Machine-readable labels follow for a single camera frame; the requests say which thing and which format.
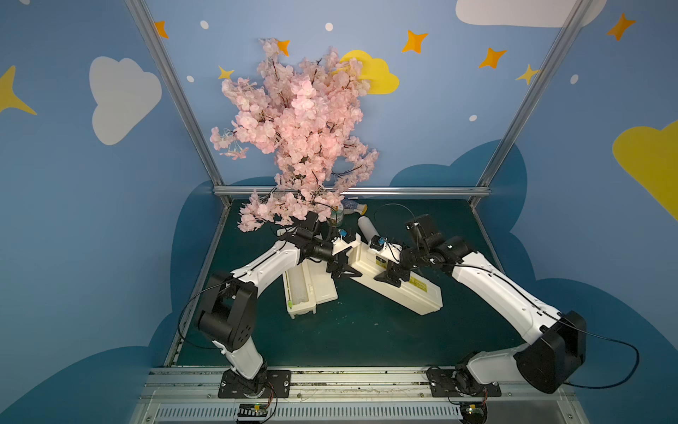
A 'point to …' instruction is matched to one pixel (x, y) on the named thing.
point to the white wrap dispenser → (417, 293)
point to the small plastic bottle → (351, 207)
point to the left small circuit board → (252, 410)
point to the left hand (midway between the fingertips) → (361, 257)
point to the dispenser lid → (320, 287)
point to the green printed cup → (336, 216)
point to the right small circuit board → (473, 412)
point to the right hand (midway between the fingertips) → (385, 259)
